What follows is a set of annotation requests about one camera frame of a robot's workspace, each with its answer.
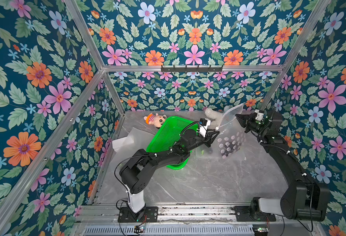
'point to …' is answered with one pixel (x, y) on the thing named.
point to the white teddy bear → (211, 114)
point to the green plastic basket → (168, 133)
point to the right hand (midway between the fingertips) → (240, 111)
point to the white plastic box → (116, 144)
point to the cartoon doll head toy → (156, 120)
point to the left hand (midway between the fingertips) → (219, 130)
